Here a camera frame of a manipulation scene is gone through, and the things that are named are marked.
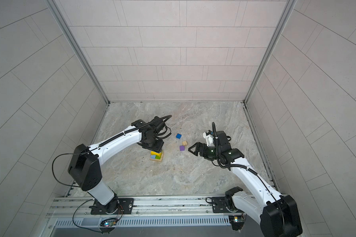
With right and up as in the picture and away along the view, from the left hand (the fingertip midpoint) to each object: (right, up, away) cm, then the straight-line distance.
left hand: (161, 147), depth 82 cm
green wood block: (-3, -6, +3) cm, 7 cm away
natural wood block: (-3, -8, +4) cm, 10 cm away
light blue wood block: (-5, -6, +2) cm, 8 cm away
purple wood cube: (+11, -2, +9) cm, 15 cm away
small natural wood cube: (+13, 0, +11) cm, 17 cm away
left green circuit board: (-20, -29, -18) cm, 40 cm away
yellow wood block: (-4, -4, +3) cm, 7 cm away
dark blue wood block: (+9, +5, +14) cm, 17 cm away
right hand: (+18, -1, -6) cm, 19 cm away
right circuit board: (+38, -31, -15) cm, 51 cm away
